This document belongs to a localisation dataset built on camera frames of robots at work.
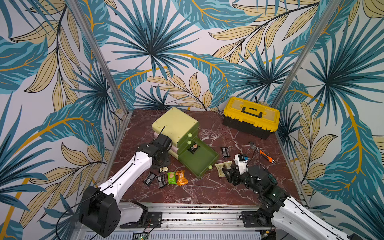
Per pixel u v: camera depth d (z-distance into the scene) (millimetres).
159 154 570
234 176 678
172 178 858
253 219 733
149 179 856
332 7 688
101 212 386
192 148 973
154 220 733
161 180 841
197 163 921
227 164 904
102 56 862
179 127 818
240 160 682
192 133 838
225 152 975
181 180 843
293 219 512
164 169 781
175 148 825
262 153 972
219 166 902
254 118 949
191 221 748
